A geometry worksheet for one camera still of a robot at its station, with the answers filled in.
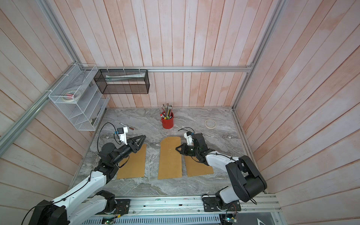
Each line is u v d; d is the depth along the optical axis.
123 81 0.98
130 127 1.08
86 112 0.80
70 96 0.73
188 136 0.83
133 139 0.69
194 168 0.88
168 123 1.10
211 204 0.73
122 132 0.68
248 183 0.44
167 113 1.00
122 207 0.73
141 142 0.73
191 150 0.76
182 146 0.83
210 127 1.08
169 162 0.89
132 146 0.67
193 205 0.75
